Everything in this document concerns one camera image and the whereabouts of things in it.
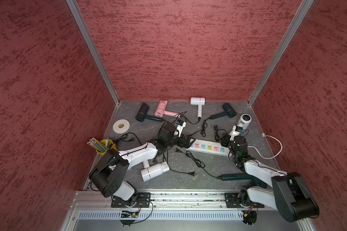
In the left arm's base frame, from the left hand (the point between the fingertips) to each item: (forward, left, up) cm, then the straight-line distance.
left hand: (189, 140), depth 84 cm
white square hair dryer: (+39, -10, -7) cm, 41 cm away
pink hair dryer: (+30, +20, -8) cm, 37 cm away
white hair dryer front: (-17, +22, -6) cm, 28 cm away
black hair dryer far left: (+26, +35, -8) cm, 44 cm away
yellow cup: (-3, +47, -2) cm, 47 cm away
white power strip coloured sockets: (+1, -14, -10) cm, 17 cm away
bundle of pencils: (-5, +52, +1) cm, 52 cm away
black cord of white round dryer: (+8, -20, -10) cm, 24 cm away
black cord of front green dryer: (-10, -6, -10) cm, 16 cm away
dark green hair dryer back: (+31, -33, -8) cm, 46 cm away
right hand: (+6, -22, -4) cm, 23 cm away
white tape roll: (+15, +50, -13) cm, 54 cm away
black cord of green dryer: (+18, -13, -12) cm, 25 cm away
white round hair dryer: (+17, -39, -3) cm, 43 cm away
